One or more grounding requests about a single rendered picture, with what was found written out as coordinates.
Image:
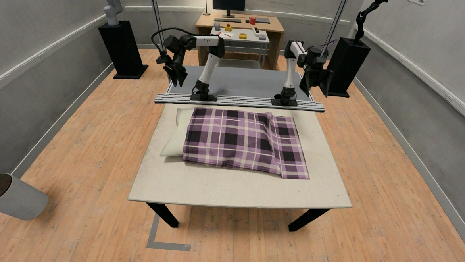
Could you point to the beige pillow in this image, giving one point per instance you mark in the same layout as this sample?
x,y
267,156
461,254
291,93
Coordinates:
x,y
174,146

